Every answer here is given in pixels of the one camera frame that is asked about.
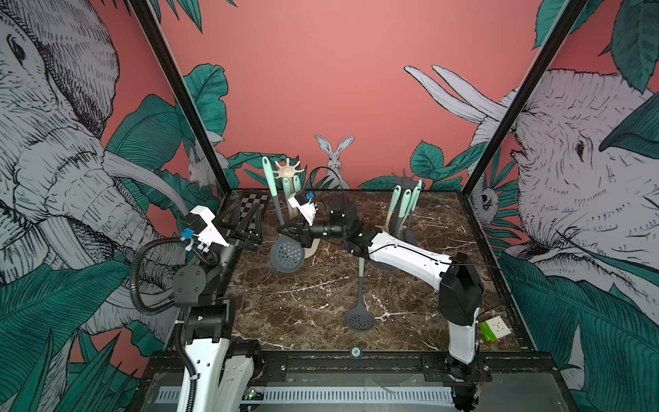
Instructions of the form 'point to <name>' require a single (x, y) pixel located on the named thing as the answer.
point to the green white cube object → (494, 329)
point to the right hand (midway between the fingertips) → (278, 228)
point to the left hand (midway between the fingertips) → (252, 202)
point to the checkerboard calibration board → (248, 202)
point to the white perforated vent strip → (335, 395)
